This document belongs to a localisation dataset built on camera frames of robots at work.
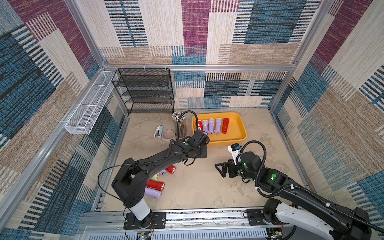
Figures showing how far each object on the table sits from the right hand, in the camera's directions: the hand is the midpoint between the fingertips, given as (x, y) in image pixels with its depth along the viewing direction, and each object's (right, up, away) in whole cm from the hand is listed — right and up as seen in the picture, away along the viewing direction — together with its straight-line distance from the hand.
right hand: (224, 165), depth 77 cm
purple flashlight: (-33, -6, +9) cm, 34 cm away
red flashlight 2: (-35, -12, +4) cm, 38 cm away
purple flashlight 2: (-37, -16, +4) cm, 40 cm away
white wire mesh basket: (-82, +24, +15) cm, 87 cm away
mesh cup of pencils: (-23, +18, +23) cm, 37 cm away
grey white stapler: (-40, +15, +28) cm, 51 cm away
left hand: (-9, +5, +8) cm, 13 cm away
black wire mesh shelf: (-48, +46, +34) cm, 75 cm away
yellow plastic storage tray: (+15, +14, +31) cm, 37 cm away
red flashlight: (-28, -5, +10) cm, 31 cm away
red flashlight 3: (+7, +20, +29) cm, 36 cm away
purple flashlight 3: (-3, +21, +32) cm, 38 cm away
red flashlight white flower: (-11, +20, +31) cm, 38 cm away
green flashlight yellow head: (-36, -8, +7) cm, 38 cm away
